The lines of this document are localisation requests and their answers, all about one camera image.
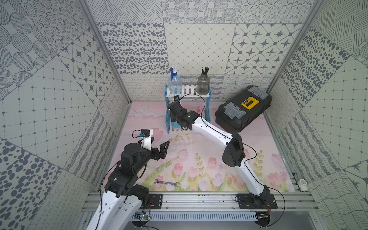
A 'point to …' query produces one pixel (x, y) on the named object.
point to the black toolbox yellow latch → (240, 110)
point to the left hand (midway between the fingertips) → (158, 136)
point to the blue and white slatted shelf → (187, 91)
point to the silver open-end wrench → (157, 182)
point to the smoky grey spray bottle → (202, 86)
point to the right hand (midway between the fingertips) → (178, 112)
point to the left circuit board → (140, 215)
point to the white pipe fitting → (302, 183)
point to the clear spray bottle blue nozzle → (175, 83)
